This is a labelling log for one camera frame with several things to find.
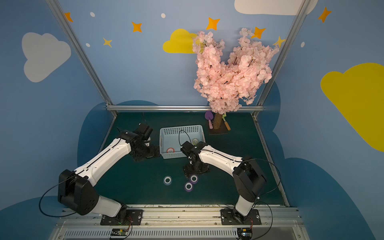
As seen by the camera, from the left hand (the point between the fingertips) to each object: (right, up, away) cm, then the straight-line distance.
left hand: (153, 154), depth 83 cm
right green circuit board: (+48, -36, -11) cm, 61 cm away
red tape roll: (+7, 0, +16) cm, 18 cm away
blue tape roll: (+7, -16, +4) cm, 18 cm away
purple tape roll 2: (+20, -19, +1) cm, 27 cm away
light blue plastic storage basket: (+7, +7, +25) cm, 26 cm away
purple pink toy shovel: (+36, +25, +38) cm, 58 cm away
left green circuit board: (-14, -36, -11) cm, 40 cm away
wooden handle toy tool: (+48, +17, +31) cm, 60 cm away
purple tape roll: (+23, -15, +5) cm, 28 cm away
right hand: (+24, -11, +1) cm, 26 cm away
